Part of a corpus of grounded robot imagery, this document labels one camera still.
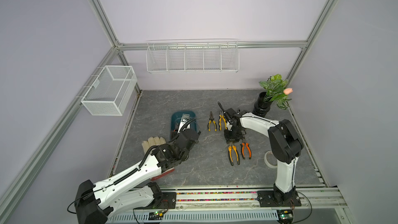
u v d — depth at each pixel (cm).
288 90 81
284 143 52
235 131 81
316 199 75
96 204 39
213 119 103
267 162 84
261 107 97
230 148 89
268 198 74
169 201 74
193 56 98
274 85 91
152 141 92
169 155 53
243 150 89
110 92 83
